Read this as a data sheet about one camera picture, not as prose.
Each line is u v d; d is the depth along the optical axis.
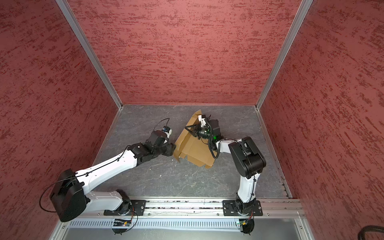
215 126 0.73
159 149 0.62
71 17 0.74
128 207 0.67
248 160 0.49
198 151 0.88
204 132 0.81
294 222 0.72
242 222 0.73
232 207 0.74
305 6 0.71
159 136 0.62
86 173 0.44
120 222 0.73
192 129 0.86
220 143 0.66
